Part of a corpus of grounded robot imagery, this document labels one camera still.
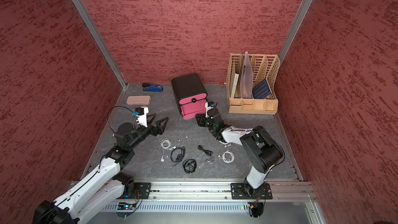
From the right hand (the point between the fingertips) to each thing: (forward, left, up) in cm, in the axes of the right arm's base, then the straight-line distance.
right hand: (197, 118), depth 92 cm
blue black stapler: (+31, +38, -2) cm, 49 cm away
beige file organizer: (+34, -47, +11) cm, 59 cm away
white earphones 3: (-21, -17, -8) cm, 28 cm away
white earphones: (-11, +19, -5) cm, 23 cm away
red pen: (+38, -20, -8) cm, 44 cm away
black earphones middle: (-19, +12, -7) cm, 24 cm away
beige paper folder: (+15, -23, +16) cm, 32 cm away
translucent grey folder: (+30, -35, +5) cm, 46 cm away
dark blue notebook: (+20, -44, +3) cm, 48 cm away
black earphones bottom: (-25, +4, -7) cm, 27 cm away
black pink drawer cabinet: (+10, +4, +11) cm, 15 cm away
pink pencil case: (+22, +45, -8) cm, 50 cm away
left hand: (-8, +17, +13) cm, 23 cm away
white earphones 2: (-14, -17, -8) cm, 23 cm away
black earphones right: (-19, -6, -7) cm, 21 cm away
